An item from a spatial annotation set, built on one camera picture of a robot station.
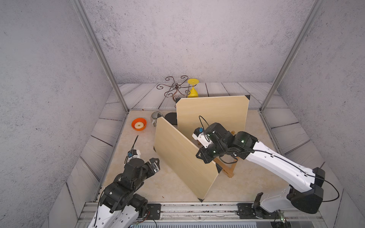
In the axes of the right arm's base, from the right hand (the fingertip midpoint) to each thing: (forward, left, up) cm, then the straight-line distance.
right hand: (197, 156), depth 66 cm
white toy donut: (+36, +42, -21) cm, 59 cm away
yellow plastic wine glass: (+46, +2, 0) cm, 46 cm away
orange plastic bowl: (+39, +44, -19) cm, 62 cm away
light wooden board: (+31, +1, -3) cm, 31 cm away
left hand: (0, +20, -7) cm, 22 cm away
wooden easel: (+5, -18, -22) cm, 29 cm away
